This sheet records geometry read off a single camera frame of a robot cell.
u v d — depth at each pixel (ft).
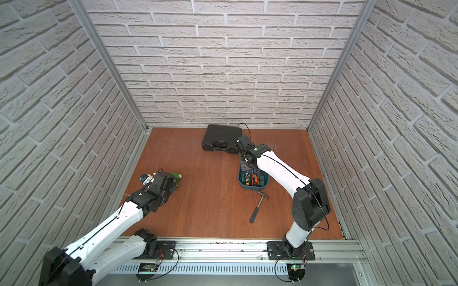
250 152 1.97
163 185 2.07
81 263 1.31
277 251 2.41
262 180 3.02
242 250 2.48
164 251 2.40
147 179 2.35
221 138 3.62
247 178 3.02
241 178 3.01
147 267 2.29
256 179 2.95
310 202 1.45
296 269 2.33
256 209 2.80
